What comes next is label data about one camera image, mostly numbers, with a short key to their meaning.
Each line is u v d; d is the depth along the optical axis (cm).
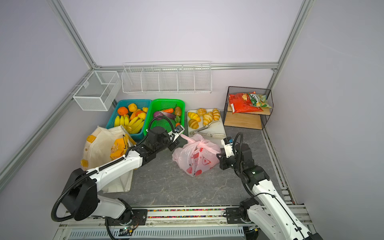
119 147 86
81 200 41
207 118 112
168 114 113
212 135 102
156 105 113
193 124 108
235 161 63
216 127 110
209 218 74
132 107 112
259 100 96
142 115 107
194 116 114
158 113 111
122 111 108
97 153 83
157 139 64
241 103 98
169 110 116
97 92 97
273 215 46
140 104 116
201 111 115
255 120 116
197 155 83
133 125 104
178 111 115
